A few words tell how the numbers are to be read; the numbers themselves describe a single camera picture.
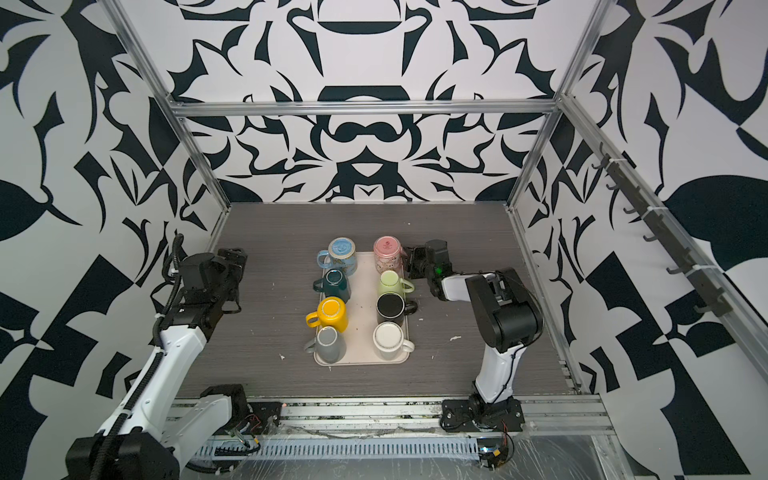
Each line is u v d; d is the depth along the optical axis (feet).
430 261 2.66
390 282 2.87
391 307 2.74
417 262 2.86
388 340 2.62
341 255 2.99
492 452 2.34
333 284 2.86
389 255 3.01
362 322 2.95
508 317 1.65
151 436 1.32
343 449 2.34
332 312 2.71
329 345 2.49
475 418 2.20
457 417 2.43
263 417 2.42
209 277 1.99
